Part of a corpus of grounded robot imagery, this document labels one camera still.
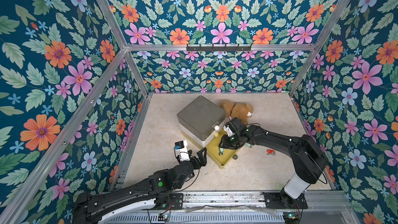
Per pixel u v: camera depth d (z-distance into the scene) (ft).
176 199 2.45
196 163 2.18
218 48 3.06
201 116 2.65
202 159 2.18
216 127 2.63
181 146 2.10
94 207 1.49
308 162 1.54
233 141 2.46
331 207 2.41
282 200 2.19
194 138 2.83
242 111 3.07
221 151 2.95
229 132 2.46
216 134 2.77
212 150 2.94
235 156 2.81
